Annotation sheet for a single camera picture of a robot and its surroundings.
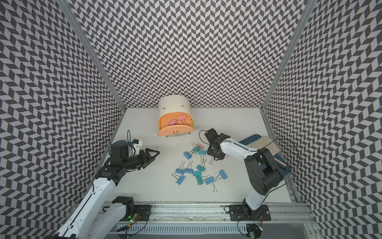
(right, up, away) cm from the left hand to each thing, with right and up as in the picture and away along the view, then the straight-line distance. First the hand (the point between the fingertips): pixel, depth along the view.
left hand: (157, 156), depth 77 cm
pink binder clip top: (+24, +1, +20) cm, 31 cm away
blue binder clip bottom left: (+11, -15, +7) cm, 20 cm away
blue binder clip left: (+10, -11, +11) cm, 19 cm away
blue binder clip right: (+36, -13, +9) cm, 39 cm away
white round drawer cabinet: (+6, +30, +17) cm, 35 cm away
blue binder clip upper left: (+15, -3, +17) cm, 23 cm away
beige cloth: (+65, +5, +20) cm, 68 cm away
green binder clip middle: (+23, -10, +12) cm, 28 cm away
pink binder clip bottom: (+12, +21, +11) cm, 26 cm away
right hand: (+31, -3, +14) cm, 35 cm away
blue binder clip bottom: (+29, -15, +7) cm, 33 cm away
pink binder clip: (+7, +18, +8) cm, 21 cm away
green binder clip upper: (+24, -2, +19) cm, 31 cm away
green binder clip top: (+20, +1, +15) cm, 25 cm away
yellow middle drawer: (+18, +18, +15) cm, 29 cm away
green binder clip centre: (+21, -12, +10) cm, 26 cm away
